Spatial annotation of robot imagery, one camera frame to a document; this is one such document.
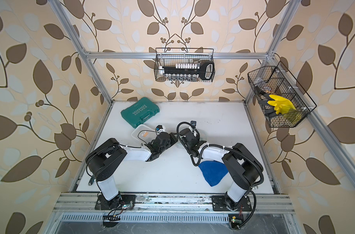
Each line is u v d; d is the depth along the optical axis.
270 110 0.64
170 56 0.91
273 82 0.85
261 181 0.44
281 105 0.69
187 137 0.69
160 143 0.72
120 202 0.68
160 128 0.85
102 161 0.49
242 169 0.46
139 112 1.08
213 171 0.84
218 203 0.73
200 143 0.70
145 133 0.93
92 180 0.81
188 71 0.85
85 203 0.76
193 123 0.80
